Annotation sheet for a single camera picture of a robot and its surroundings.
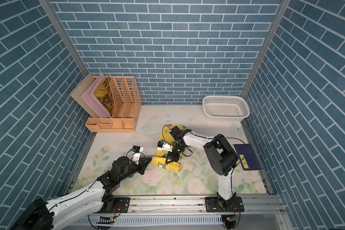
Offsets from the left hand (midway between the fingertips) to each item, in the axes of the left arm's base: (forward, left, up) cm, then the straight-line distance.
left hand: (154, 160), depth 80 cm
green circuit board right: (-26, -41, -9) cm, 50 cm away
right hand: (+2, -8, -6) cm, 11 cm away
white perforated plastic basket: (+49, -51, -8) cm, 71 cm away
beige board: (+34, +49, +19) cm, 63 cm away
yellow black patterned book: (+43, +38, +11) cm, 58 cm away
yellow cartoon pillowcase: (+6, -3, -8) cm, 10 cm away
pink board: (+45, +43, +20) cm, 66 cm away
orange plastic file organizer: (+53, +31, -8) cm, 62 cm away
